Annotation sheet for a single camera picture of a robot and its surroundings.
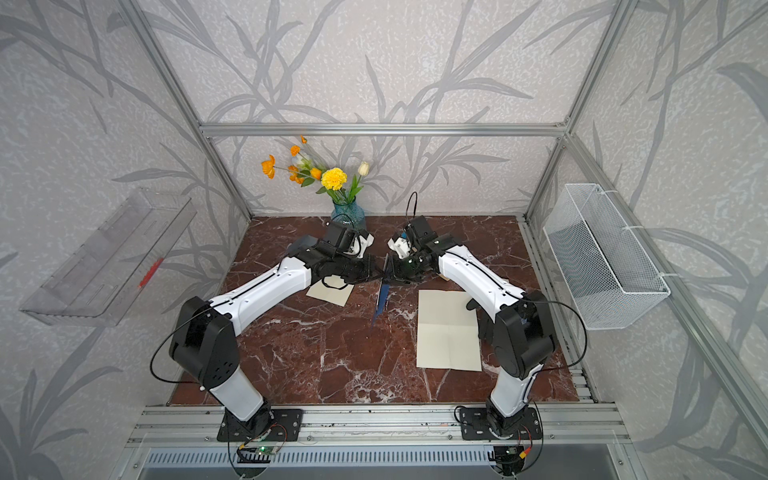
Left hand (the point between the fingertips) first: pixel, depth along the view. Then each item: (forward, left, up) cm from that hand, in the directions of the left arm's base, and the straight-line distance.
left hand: (386, 274), depth 82 cm
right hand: (-1, +1, 0) cm, 2 cm away
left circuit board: (-39, +28, -17) cm, 51 cm away
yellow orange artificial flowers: (+24, +16, +14) cm, 32 cm away
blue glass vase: (+29, +15, -6) cm, 33 cm away
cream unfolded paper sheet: (-9, -19, -18) cm, 27 cm away
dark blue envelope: (-7, +1, -1) cm, 7 cm away
